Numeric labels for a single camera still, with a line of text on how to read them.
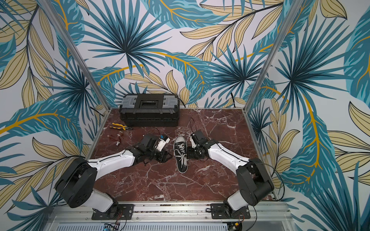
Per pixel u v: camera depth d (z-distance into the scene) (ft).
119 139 3.28
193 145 2.41
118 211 2.22
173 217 2.40
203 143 2.19
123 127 3.49
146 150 2.26
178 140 3.20
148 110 3.13
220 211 2.36
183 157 2.88
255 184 1.43
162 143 2.61
